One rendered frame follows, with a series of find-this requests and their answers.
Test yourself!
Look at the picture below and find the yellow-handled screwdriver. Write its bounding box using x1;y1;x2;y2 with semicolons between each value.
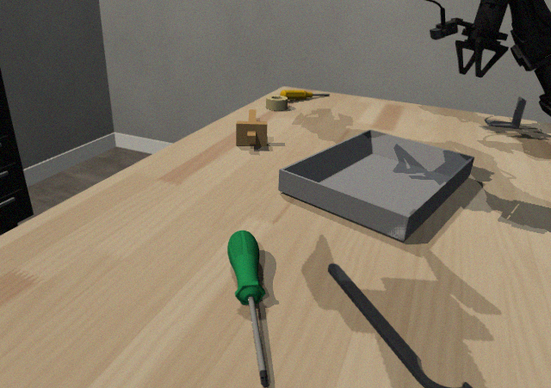
280;90;330;100

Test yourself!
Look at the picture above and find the beige ring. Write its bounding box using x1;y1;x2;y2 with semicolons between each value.
266;95;288;111

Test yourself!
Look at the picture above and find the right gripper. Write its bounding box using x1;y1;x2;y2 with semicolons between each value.
436;3;509;77

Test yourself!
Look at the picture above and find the green-handled screwdriver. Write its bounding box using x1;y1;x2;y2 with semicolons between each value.
227;231;268;380

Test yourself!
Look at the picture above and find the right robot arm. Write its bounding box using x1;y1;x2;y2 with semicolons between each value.
430;0;551;107

